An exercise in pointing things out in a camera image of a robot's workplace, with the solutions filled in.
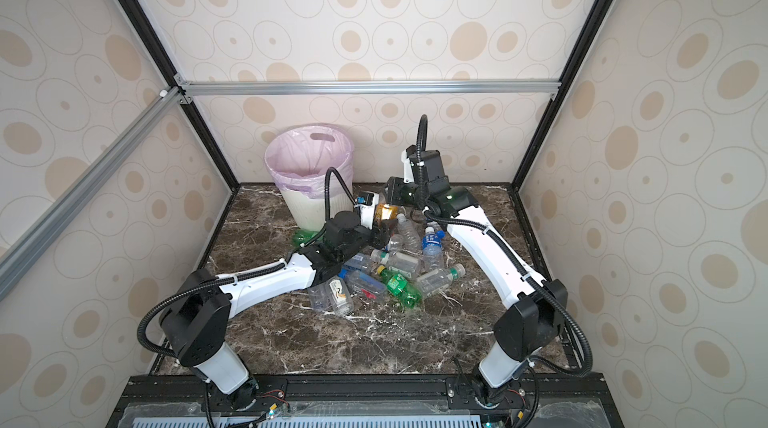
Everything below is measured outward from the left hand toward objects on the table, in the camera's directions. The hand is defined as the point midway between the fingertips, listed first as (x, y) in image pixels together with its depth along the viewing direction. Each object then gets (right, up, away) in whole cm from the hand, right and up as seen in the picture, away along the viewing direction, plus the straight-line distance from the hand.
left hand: (397, 214), depth 79 cm
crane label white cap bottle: (-19, -24, +10) cm, 33 cm away
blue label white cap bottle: (+12, -11, +16) cm, 23 cm away
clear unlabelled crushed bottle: (+5, -8, +21) cm, 23 cm away
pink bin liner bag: (-33, +19, +21) cm, 44 cm away
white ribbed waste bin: (-27, +1, +14) cm, 31 cm away
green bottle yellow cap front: (+1, -21, +8) cm, 23 cm away
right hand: (-2, +7, -2) cm, 8 cm away
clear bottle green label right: (+12, -20, +13) cm, 27 cm away
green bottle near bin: (-32, -8, +21) cm, 39 cm away
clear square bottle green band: (+3, -15, +18) cm, 24 cm away
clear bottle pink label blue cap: (-10, -21, +11) cm, 26 cm away
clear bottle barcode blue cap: (-9, -11, -10) cm, 18 cm away
